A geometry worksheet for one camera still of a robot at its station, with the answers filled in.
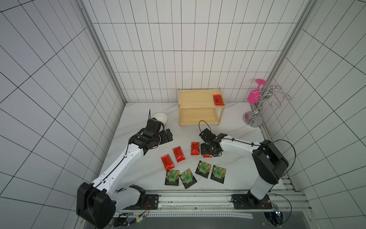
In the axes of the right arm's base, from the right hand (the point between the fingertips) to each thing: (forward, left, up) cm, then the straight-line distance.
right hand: (201, 152), depth 91 cm
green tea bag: (-17, +8, 0) cm, 19 cm away
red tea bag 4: (-4, +15, +3) cm, 15 cm away
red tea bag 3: (+1, +4, +3) cm, 5 cm away
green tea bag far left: (-17, +17, 0) cm, 24 cm away
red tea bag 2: (-3, -4, +2) cm, 5 cm away
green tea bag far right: (-14, -10, 0) cm, 17 cm away
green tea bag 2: (-11, -1, 0) cm, 11 cm away
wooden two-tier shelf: (+21, +4, +20) cm, 29 cm away
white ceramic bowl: (+24, +30, +5) cm, 39 cm away
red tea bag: (+26, -10, +22) cm, 36 cm away
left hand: (-1, +23, +15) cm, 27 cm away
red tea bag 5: (-9, +21, +2) cm, 23 cm away
